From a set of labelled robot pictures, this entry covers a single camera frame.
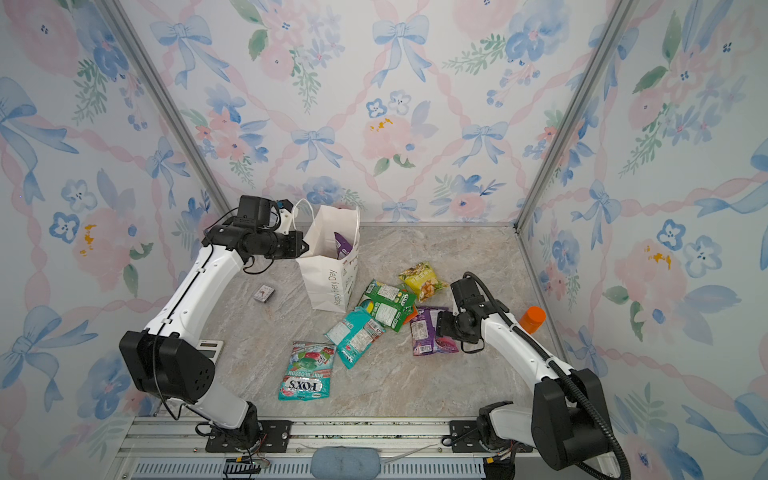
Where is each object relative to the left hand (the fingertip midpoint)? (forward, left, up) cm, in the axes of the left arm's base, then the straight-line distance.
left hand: (309, 243), depth 81 cm
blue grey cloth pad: (-47, -12, -23) cm, 54 cm away
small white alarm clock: (-1, +19, -23) cm, 30 cm away
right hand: (-15, -39, -20) cm, 46 cm away
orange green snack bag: (-9, -29, -23) cm, 38 cm away
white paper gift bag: (-6, -6, -2) cm, 9 cm away
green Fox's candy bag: (-7, -22, -21) cm, 31 cm away
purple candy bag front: (+8, -7, -11) cm, 15 cm away
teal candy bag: (-16, -12, -22) cm, 30 cm away
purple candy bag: (-14, -32, -23) cm, 42 cm away
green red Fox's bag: (-27, 0, -23) cm, 36 cm away
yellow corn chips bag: (+4, -32, -22) cm, 39 cm away
